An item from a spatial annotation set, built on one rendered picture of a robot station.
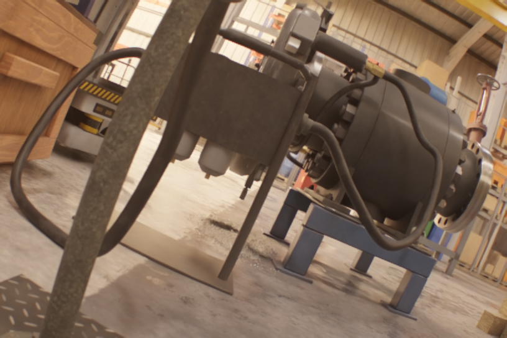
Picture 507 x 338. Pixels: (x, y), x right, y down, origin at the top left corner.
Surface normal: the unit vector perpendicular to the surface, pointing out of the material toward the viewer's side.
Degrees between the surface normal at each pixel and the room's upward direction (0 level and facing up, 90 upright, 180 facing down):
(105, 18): 90
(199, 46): 131
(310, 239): 90
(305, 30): 67
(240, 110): 90
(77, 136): 90
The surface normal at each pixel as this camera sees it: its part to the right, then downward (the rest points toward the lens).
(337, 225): 0.02, 0.04
